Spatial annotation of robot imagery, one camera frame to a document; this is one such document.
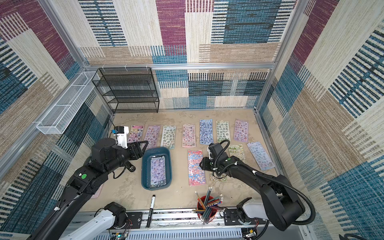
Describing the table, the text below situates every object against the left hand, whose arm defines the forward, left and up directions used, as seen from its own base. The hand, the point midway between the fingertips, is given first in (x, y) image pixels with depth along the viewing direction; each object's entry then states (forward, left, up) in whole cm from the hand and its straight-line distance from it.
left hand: (144, 142), depth 68 cm
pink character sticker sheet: (+26, -56, -28) cm, 68 cm away
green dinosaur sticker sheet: (+23, -5, -28) cm, 37 cm away
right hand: (-1, -28, -25) cm, 37 cm away
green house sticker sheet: (+11, -50, -28) cm, 59 cm away
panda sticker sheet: (-10, -32, -16) cm, 37 cm away
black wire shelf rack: (+53, +25, -10) cm, 60 cm away
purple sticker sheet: (+24, +6, -28) cm, 37 cm away
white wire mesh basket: (+10, +41, +5) cm, 43 cm away
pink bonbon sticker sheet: (+24, -19, -28) cm, 41 cm away
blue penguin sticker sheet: (+27, -31, -28) cm, 50 cm away
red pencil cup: (-22, -28, -22) cm, 42 cm away
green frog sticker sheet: (+28, -43, -28) cm, 59 cm away
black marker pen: (-22, 0, -28) cm, 36 cm away
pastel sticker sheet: (+6, -64, -28) cm, 70 cm away
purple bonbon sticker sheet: (-2, -1, -28) cm, 28 cm away
